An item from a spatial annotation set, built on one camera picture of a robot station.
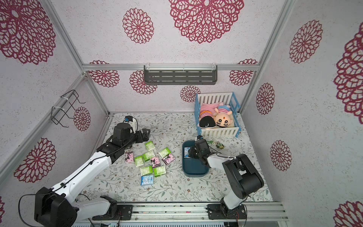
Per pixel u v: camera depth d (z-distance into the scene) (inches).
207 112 40.7
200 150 28.9
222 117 38.7
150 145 38.3
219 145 39.3
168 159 35.9
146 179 32.7
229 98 43.1
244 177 18.1
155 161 35.4
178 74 36.9
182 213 29.5
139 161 35.4
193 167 35.0
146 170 33.7
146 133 28.6
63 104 29.9
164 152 37.1
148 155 36.7
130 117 27.6
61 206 15.0
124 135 24.2
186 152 37.2
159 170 34.3
